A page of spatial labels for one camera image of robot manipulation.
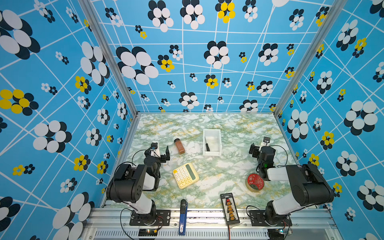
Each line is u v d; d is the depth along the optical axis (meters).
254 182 0.82
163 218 0.72
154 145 0.77
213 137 1.05
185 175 0.86
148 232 0.72
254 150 0.86
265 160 0.72
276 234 0.70
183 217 0.72
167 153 0.84
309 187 0.45
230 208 0.75
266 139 0.80
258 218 0.72
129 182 0.47
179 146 0.96
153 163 0.70
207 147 0.99
